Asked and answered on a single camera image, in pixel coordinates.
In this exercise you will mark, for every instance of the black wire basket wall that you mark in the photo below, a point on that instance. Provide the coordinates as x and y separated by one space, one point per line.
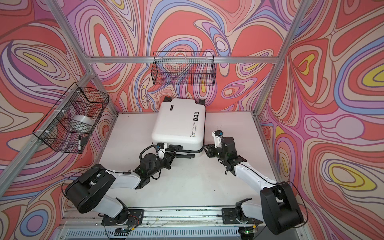
55 132
184 68

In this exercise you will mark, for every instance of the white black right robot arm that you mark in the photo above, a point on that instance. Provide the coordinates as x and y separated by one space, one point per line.
278 207

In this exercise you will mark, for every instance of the black wire basket left wall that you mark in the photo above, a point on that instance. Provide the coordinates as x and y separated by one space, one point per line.
55 132

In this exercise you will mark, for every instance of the black white suitcase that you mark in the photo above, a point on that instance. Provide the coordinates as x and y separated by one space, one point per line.
180 126

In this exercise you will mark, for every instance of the silver tape roll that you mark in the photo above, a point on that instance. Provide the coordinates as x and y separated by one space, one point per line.
81 124

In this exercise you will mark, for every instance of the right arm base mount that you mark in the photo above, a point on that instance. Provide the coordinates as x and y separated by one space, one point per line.
231 216

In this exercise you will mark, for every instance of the black marker pen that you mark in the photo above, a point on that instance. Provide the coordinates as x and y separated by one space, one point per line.
79 144

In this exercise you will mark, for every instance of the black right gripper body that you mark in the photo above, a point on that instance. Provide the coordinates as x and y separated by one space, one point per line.
220 154

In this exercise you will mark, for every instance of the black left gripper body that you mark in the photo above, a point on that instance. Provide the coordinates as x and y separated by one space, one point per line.
158 166

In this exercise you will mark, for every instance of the aluminium front rail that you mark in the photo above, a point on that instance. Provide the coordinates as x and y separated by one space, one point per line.
179 223

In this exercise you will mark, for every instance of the black wire basket back wall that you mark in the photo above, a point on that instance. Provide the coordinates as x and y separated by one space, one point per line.
184 68

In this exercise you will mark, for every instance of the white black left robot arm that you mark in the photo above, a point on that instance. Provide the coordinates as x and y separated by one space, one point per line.
89 191

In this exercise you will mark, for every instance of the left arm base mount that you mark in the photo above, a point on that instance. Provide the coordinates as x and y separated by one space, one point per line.
128 217

